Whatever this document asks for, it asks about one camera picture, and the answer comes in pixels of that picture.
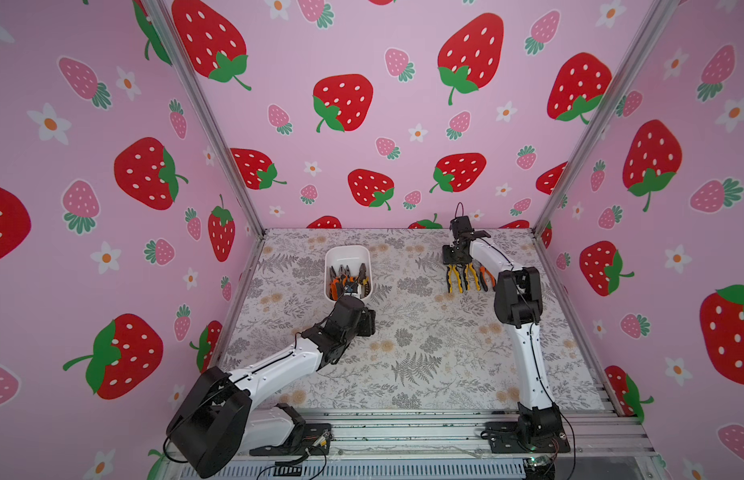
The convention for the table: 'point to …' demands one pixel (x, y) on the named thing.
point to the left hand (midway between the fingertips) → (369, 312)
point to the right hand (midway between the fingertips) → (459, 255)
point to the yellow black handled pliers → (468, 268)
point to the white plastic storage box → (348, 255)
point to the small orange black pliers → (363, 282)
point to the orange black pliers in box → (336, 284)
